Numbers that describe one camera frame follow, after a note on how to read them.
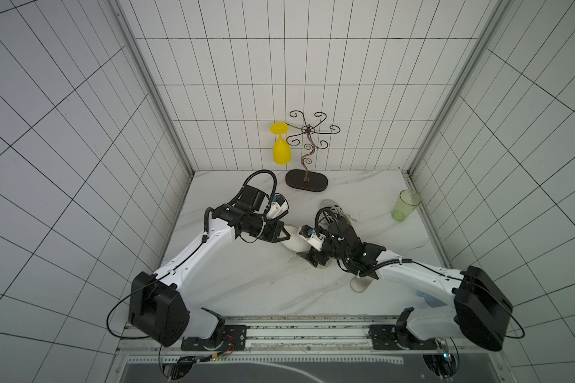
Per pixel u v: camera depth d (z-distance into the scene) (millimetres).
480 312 408
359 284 833
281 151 974
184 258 449
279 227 670
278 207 712
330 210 959
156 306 396
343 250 611
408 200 1078
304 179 1141
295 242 757
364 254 602
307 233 670
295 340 743
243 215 565
